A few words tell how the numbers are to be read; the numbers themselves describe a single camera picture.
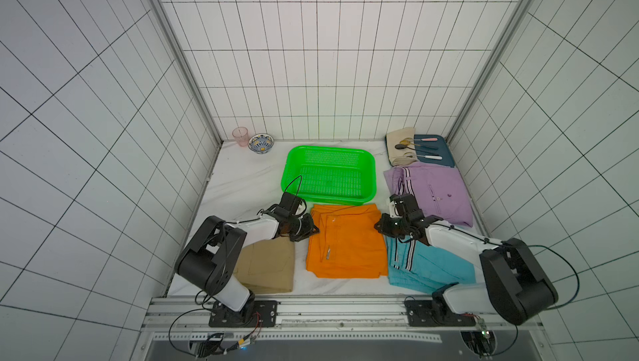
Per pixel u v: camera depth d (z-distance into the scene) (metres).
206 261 0.45
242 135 1.21
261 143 1.18
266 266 0.79
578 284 0.43
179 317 0.66
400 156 1.13
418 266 0.80
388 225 0.80
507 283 0.42
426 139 1.20
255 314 0.71
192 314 0.66
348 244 0.85
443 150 1.15
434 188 1.01
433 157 1.15
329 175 1.07
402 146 1.18
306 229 0.80
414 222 0.68
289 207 0.74
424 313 0.72
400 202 0.71
